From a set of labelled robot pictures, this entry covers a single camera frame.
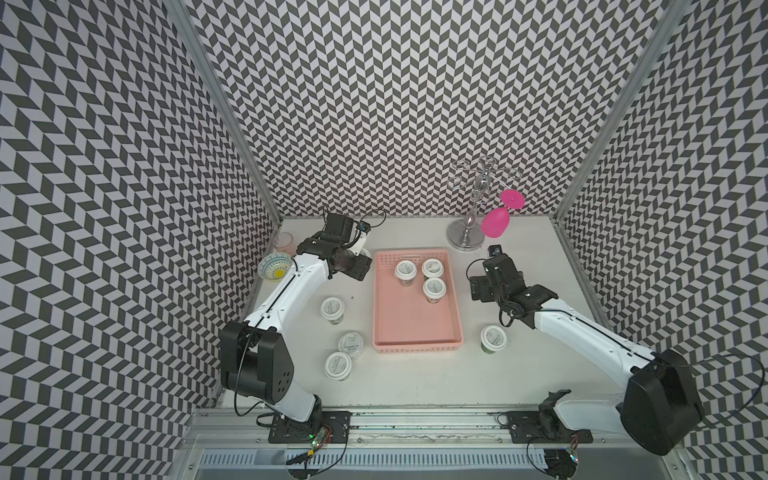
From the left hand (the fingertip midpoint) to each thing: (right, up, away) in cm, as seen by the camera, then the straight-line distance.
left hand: (355, 264), depth 85 cm
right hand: (+40, -6, 0) cm, 40 cm away
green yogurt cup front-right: (+39, -20, -4) cm, 44 cm away
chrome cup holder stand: (+39, +9, +26) cm, 48 cm away
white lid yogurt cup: (+15, -3, +10) cm, 18 cm away
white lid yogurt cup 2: (-7, -13, +1) cm, 15 cm away
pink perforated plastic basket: (+14, -18, +7) cm, 24 cm away
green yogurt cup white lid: (+23, -2, +10) cm, 25 cm away
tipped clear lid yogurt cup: (-1, -22, -3) cm, 22 cm away
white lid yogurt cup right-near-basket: (+23, -8, +6) cm, 26 cm away
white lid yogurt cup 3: (-4, -26, -9) cm, 28 cm away
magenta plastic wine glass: (+43, +13, +9) cm, 46 cm away
